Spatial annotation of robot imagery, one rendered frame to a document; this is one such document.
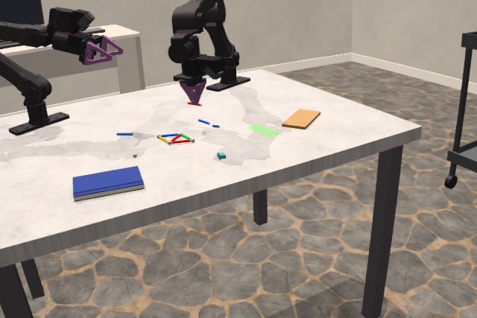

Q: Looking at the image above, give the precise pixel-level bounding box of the orange flat rectangular block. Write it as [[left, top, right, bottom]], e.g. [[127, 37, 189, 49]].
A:
[[282, 109, 320, 130]]

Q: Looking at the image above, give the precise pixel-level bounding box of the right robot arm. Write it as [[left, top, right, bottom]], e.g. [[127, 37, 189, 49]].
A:
[[0, 7, 95, 136]]

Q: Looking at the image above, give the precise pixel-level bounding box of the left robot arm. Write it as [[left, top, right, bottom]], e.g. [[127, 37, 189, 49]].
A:
[[168, 0, 250, 92]]

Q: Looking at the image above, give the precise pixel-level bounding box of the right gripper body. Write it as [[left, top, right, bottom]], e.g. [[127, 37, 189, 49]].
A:
[[66, 34, 104, 65]]

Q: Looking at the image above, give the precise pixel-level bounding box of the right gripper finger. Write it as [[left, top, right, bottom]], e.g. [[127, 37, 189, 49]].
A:
[[84, 42, 112, 66], [100, 35, 123, 57]]

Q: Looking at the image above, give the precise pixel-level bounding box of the blue flat rectangular block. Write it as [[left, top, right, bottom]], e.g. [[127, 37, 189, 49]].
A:
[[72, 166, 145, 202]]

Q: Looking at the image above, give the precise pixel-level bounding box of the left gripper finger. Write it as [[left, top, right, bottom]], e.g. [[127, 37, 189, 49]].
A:
[[180, 83, 201, 106], [188, 81, 206, 103]]

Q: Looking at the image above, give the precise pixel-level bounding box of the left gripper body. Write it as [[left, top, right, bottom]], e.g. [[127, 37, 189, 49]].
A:
[[173, 54, 206, 86]]

